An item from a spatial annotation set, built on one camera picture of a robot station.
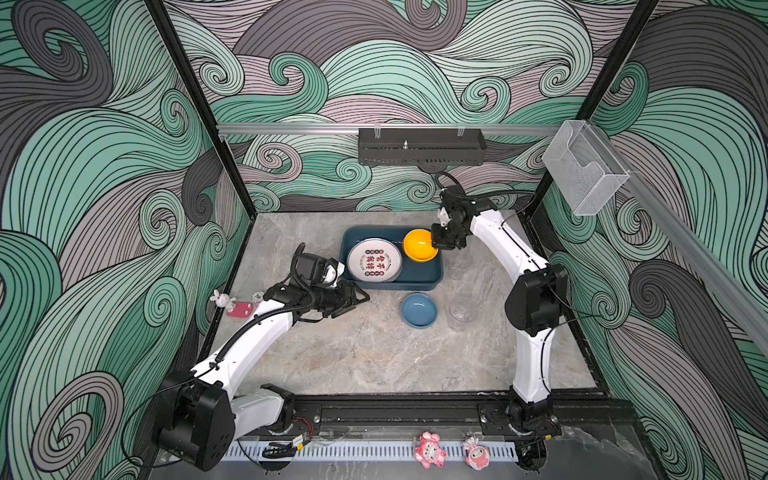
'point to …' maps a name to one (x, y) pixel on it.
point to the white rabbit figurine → (223, 300)
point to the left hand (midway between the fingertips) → (364, 299)
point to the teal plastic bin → (414, 275)
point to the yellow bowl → (418, 245)
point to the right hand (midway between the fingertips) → (436, 243)
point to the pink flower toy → (429, 451)
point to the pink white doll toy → (476, 455)
